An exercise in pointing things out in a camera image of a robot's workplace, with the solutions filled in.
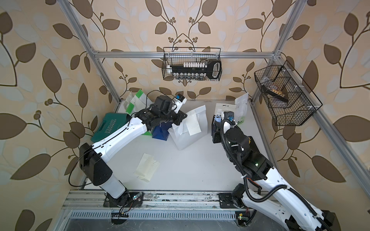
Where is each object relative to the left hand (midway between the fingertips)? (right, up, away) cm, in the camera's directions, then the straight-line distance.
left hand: (183, 111), depth 77 cm
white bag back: (-2, -11, +1) cm, 11 cm away
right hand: (+16, -5, -12) cm, 21 cm away
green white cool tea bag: (-28, +7, +14) cm, 32 cm away
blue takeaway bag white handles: (-15, -13, +15) cm, 25 cm away
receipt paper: (+5, -6, +4) cm, 9 cm away
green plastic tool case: (-53, -8, +24) cm, 59 cm away
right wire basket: (+56, +6, -4) cm, 56 cm away
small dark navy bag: (-34, +3, +9) cm, 35 cm away
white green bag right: (+36, +5, +13) cm, 39 cm away
